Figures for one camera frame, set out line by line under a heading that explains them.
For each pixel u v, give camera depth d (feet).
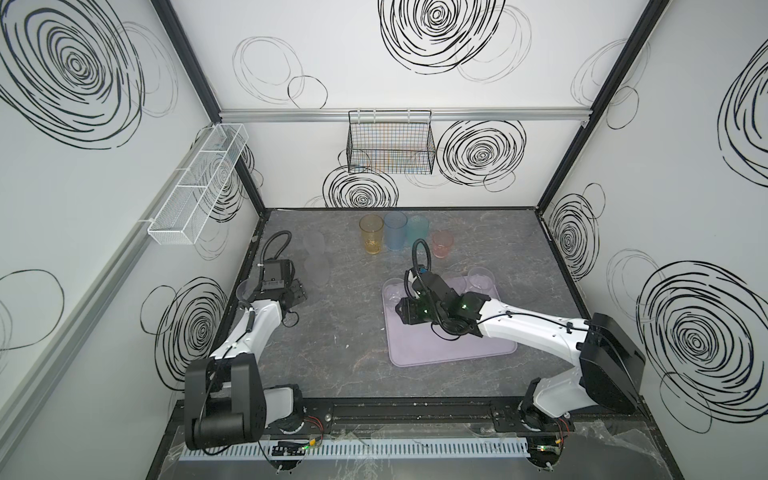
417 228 3.38
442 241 3.56
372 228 3.23
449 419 2.47
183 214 2.38
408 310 2.33
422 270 2.42
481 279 3.17
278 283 2.23
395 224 3.25
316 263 3.17
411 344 2.79
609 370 1.39
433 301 2.03
